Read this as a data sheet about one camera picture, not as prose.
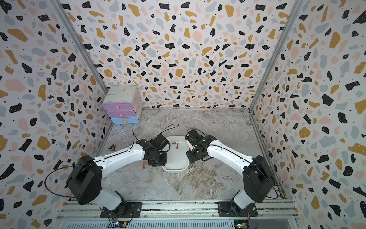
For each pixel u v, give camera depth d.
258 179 0.43
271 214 0.73
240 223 0.71
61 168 0.42
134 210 0.73
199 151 0.59
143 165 0.90
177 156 0.92
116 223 0.71
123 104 0.96
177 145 0.98
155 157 0.70
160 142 0.69
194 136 0.66
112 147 0.97
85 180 0.43
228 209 0.74
